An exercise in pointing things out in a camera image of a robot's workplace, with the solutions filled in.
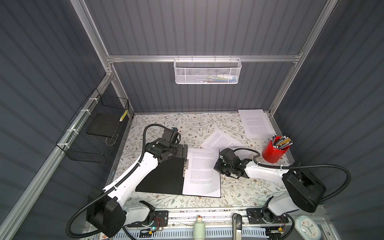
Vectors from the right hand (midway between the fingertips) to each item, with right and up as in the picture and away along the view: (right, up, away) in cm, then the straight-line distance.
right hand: (214, 167), depth 89 cm
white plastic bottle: (-10, -21, -23) cm, 33 cm away
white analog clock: (+41, -22, -20) cm, 51 cm away
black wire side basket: (-62, +19, -17) cm, 67 cm away
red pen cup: (+34, +11, -5) cm, 36 cm away
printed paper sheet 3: (+36, +27, +25) cm, 51 cm away
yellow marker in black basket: (-51, +30, -8) cm, 60 cm away
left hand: (-20, +12, -8) cm, 25 cm away
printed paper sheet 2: (+7, +15, +16) cm, 23 cm away
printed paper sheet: (-8, -6, -2) cm, 10 cm away
